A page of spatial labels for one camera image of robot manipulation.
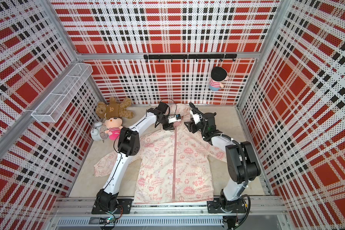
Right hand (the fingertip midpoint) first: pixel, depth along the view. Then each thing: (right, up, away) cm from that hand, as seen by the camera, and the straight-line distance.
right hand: (190, 119), depth 92 cm
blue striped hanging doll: (+19, +30, +1) cm, 35 cm away
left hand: (-11, -3, +14) cm, 19 cm away
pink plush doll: (-54, -4, +9) cm, 55 cm away
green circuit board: (-41, -49, -23) cm, 68 cm away
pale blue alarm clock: (-61, -8, 0) cm, 61 cm away
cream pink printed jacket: (-10, -28, -5) cm, 30 cm away
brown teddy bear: (-57, +8, +17) cm, 60 cm away
